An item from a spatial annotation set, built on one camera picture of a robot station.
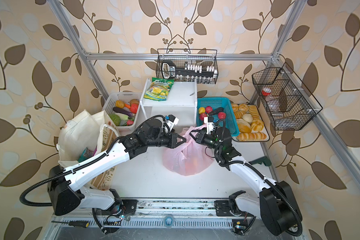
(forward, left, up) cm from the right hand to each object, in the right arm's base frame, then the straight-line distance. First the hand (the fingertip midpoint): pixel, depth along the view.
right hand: (189, 133), depth 75 cm
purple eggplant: (+34, +49, -19) cm, 63 cm away
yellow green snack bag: (+21, +15, +12) cm, 28 cm away
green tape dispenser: (-6, -46, -22) cm, 52 cm away
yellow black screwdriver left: (-35, +52, -21) cm, 66 cm away
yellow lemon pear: (+33, -11, -18) cm, 39 cm away
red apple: (+34, -17, -19) cm, 42 cm away
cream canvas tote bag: (+6, +56, -2) cm, 57 cm away
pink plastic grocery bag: (-8, 0, -11) cm, 13 cm away
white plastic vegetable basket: (+39, +50, -20) cm, 67 cm away
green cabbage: (+24, +50, -16) cm, 57 cm away
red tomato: (+34, +39, -16) cm, 54 cm away
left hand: (-7, +1, +4) cm, 8 cm away
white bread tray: (+16, -54, -23) cm, 61 cm away
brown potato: (+40, +51, -17) cm, 67 cm away
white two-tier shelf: (+13, +3, +10) cm, 17 cm away
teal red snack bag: (-4, +57, -12) cm, 58 cm away
